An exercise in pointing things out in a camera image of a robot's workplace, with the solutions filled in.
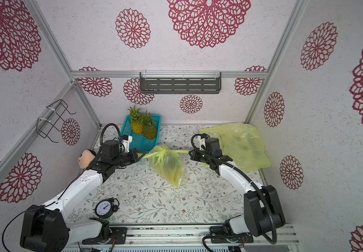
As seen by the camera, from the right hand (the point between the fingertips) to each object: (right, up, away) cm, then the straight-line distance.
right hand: (190, 150), depth 86 cm
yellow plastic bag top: (-11, -6, -8) cm, 15 cm away
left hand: (-24, -1, -4) cm, 25 cm away
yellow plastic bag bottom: (+37, +4, +24) cm, 44 cm away
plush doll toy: (-61, -5, +6) cm, 62 cm away
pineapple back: (-34, +19, +18) cm, 43 cm away
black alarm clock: (-44, -29, -6) cm, 53 cm away
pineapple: (-25, +14, +14) cm, 32 cm away
